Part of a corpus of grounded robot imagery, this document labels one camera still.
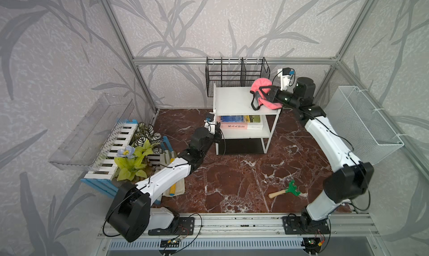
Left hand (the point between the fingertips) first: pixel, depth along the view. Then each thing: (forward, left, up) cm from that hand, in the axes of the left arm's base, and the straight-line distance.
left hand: (218, 122), depth 81 cm
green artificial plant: (-19, +37, -3) cm, 41 cm away
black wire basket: (+39, -9, +3) cm, 40 cm away
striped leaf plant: (-6, +34, 0) cm, 34 cm away
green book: (+5, -20, -3) cm, 20 cm away
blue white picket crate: (-27, +44, +1) cm, 52 cm away
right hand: (+8, -19, +15) cm, 26 cm away
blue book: (+5, -8, -2) cm, 9 cm away
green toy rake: (-23, -38, -24) cm, 50 cm away
